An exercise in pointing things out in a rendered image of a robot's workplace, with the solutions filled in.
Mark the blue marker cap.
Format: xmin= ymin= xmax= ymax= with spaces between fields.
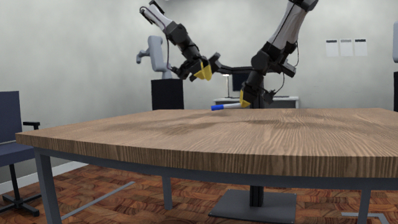
xmin=211 ymin=105 xmax=224 ymax=111

